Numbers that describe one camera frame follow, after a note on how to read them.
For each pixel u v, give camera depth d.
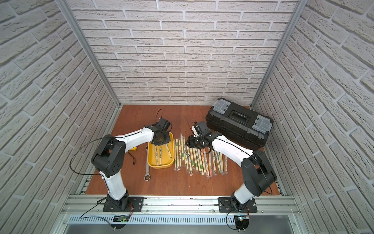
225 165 0.87
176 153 0.92
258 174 0.44
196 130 0.71
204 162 0.88
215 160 0.90
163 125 0.76
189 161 0.89
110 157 0.49
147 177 0.83
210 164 0.88
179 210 0.74
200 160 0.90
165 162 0.87
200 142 0.66
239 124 0.87
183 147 0.95
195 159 0.90
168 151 0.92
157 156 0.90
